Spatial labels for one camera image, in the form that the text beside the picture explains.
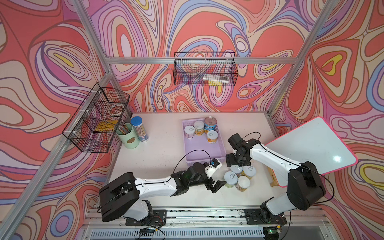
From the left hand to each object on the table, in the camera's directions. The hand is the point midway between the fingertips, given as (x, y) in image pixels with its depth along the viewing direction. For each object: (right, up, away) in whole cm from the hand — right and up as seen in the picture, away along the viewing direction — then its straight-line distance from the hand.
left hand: (222, 176), depth 74 cm
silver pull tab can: (+10, +1, +10) cm, 14 cm away
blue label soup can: (-3, +27, +25) cm, 37 cm away
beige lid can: (+12, -5, +4) cm, 14 cm away
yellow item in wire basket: (-57, +26, -3) cm, 62 cm away
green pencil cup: (-55, +17, +19) cm, 60 cm away
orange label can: (-2, +19, +25) cm, 31 cm away
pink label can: (-17, +22, +27) cm, 39 cm away
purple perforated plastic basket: (-13, +14, -6) cm, 20 cm away
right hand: (+10, +2, +11) cm, 15 cm away
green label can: (+6, -3, +7) cm, 9 cm away
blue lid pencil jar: (-49, +28, +15) cm, 58 cm away
